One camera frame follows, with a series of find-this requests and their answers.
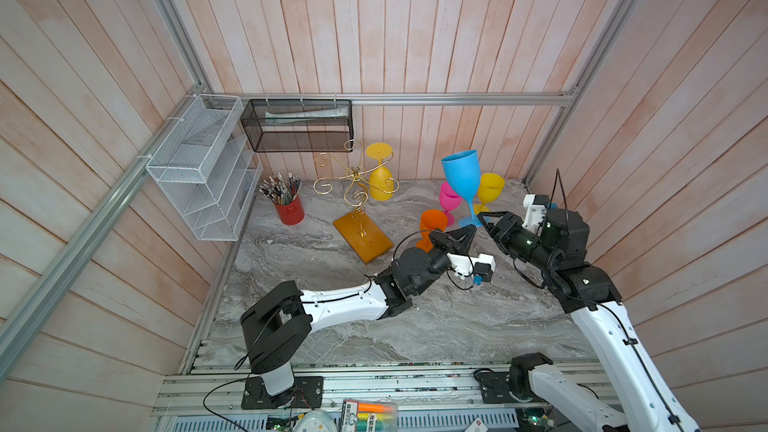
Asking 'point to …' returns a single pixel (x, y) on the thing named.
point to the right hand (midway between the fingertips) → (480, 218)
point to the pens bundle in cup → (282, 190)
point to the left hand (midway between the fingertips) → (469, 225)
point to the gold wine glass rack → (365, 236)
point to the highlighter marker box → (364, 416)
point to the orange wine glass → (430, 221)
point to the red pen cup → (291, 213)
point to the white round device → (315, 421)
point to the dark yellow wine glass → (381, 182)
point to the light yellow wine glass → (490, 187)
